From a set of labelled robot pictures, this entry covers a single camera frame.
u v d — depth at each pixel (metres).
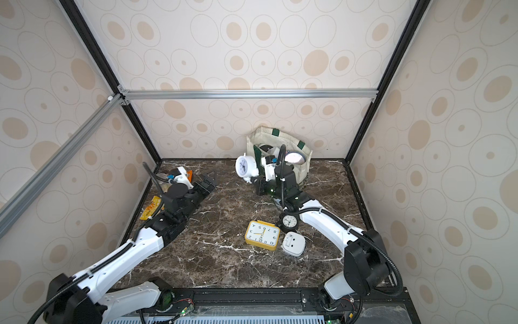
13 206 0.51
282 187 0.60
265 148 1.10
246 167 0.76
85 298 0.38
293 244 0.84
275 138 1.07
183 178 0.67
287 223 0.90
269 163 0.70
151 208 0.97
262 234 0.87
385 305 0.73
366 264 0.42
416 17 0.69
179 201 0.55
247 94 0.92
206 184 0.66
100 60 0.79
